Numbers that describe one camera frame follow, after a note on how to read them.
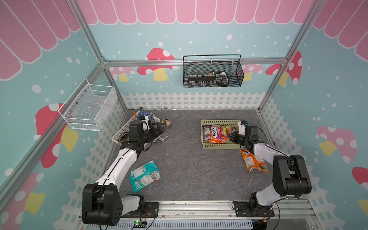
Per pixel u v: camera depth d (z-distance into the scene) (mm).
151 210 740
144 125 688
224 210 760
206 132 999
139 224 726
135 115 1084
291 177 453
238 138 818
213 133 945
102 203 405
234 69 963
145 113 1058
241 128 847
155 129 729
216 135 934
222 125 1058
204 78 904
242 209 741
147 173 849
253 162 886
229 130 983
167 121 1121
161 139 997
